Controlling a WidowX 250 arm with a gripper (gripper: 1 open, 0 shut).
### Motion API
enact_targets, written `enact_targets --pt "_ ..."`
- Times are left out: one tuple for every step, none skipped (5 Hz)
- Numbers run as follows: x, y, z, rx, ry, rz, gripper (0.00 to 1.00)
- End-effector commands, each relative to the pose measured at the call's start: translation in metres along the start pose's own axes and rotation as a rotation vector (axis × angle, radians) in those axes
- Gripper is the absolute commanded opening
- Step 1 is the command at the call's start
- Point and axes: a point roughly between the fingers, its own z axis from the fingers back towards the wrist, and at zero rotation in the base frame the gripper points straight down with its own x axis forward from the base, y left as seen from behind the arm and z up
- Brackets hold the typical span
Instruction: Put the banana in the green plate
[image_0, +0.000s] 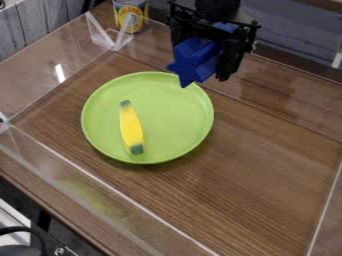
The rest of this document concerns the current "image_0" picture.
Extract black cable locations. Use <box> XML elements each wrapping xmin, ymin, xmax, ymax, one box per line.
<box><xmin>0</xmin><ymin>226</ymin><xmax>51</xmax><ymax>256</ymax></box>

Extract black metal table bracket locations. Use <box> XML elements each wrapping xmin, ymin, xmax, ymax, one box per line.
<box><xmin>33</xmin><ymin>226</ymin><xmax>102</xmax><ymax>256</ymax></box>

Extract clear acrylic tray walls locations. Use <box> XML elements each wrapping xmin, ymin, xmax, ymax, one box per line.
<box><xmin>0</xmin><ymin>11</ymin><xmax>342</xmax><ymax>256</ymax></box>

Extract green round plate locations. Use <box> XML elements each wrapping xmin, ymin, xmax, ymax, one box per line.
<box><xmin>81</xmin><ymin>71</ymin><xmax>214</xmax><ymax>164</ymax></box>

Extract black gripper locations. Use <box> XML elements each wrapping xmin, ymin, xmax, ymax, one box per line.
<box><xmin>168</xmin><ymin>0</ymin><xmax>262</xmax><ymax>88</ymax></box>

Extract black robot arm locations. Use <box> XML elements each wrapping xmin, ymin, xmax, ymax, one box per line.
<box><xmin>168</xmin><ymin>0</ymin><xmax>262</xmax><ymax>88</ymax></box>

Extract yellow labelled tin can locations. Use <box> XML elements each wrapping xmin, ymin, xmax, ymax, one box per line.
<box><xmin>113</xmin><ymin>0</ymin><xmax>150</xmax><ymax>33</ymax></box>

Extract yellow toy banana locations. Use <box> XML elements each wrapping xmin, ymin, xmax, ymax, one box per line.
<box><xmin>120</xmin><ymin>100</ymin><xmax>145</xmax><ymax>155</ymax></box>

